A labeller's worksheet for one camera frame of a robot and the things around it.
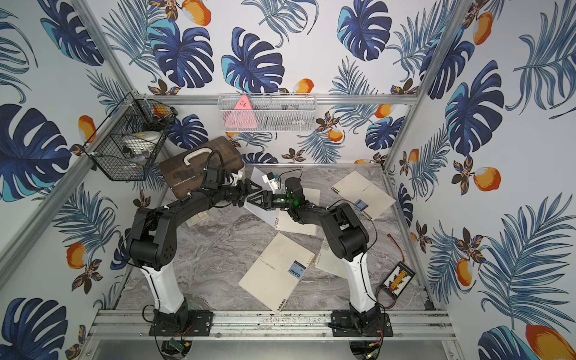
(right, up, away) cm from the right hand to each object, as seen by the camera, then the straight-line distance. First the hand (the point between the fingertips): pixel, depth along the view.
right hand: (250, 202), depth 88 cm
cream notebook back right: (+54, +1, +22) cm, 58 cm away
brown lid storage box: (-30, +13, +9) cm, 34 cm away
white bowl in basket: (-37, +21, -8) cm, 44 cm away
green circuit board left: (-21, -45, -16) cm, 52 cm away
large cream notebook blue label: (+10, -27, -3) cm, 29 cm away
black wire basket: (-47, +36, +2) cm, 59 cm away
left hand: (+3, +5, +3) cm, 7 cm away
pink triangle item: (-4, +34, +2) cm, 34 cm away
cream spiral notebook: (+12, -8, +12) cm, 19 cm away
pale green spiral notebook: (+31, -24, +2) cm, 39 cm away
